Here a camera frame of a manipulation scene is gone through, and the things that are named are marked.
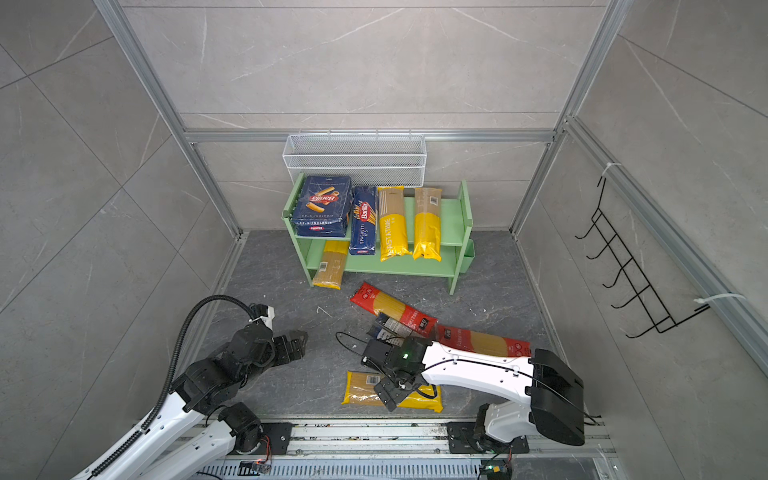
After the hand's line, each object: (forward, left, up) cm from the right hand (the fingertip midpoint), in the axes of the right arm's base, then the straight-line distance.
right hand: (401, 384), depth 77 cm
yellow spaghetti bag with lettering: (+36, +1, +24) cm, 43 cm away
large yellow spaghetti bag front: (-1, +11, -3) cm, 11 cm away
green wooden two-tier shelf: (+30, -17, +20) cm, 40 cm away
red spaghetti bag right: (+13, -26, -6) cm, 29 cm away
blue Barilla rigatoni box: (+40, +21, +27) cm, 53 cm away
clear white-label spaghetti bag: (+17, +3, -4) cm, 18 cm away
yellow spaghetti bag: (+38, -9, +22) cm, 44 cm away
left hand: (+11, +27, +10) cm, 31 cm away
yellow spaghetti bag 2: (+31, +20, +9) cm, 38 cm away
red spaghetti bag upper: (+27, +6, -5) cm, 28 cm away
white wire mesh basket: (+67, +8, +25) cm, 72 cm away
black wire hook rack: (+20, -54, +25) cm, 63 cm away
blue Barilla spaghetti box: (+36, +9, +25) cm, 45 cm away
